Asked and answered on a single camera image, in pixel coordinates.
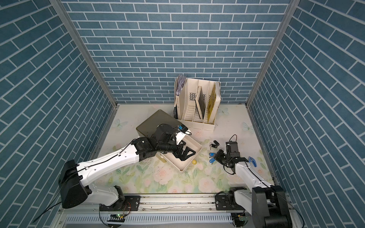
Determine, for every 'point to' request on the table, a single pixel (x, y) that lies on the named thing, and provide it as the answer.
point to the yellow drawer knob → (194, 162)
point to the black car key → (215, 146)
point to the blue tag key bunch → (213, 159)
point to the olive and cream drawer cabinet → (148, 127)
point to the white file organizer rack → (192, 106)
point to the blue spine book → (179, 82)
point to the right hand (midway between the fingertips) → (216, 155)
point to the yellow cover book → (214, 103)
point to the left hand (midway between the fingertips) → (193, 150)
